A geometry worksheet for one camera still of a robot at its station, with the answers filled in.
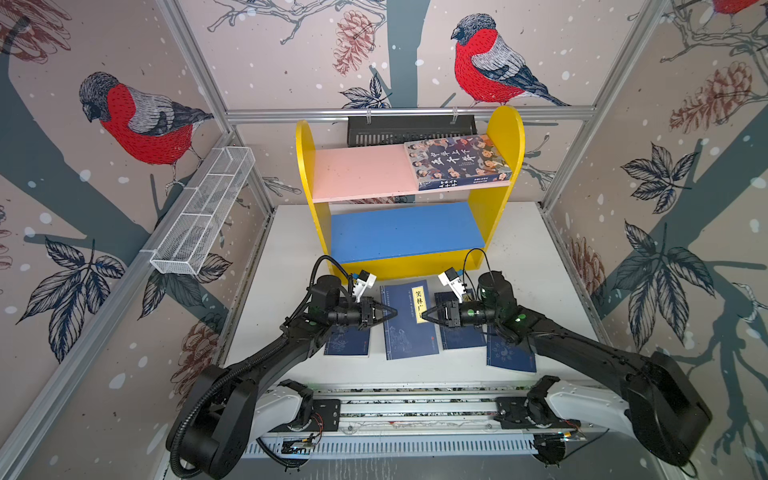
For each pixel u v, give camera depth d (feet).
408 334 2.40
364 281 2.49
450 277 2.40
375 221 3.02
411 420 2.40
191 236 2.38
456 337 2.82
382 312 2.44
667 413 1.34
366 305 2.29
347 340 2.80
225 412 1.34
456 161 2.39
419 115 3.13
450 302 2.34
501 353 2.73
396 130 3.23
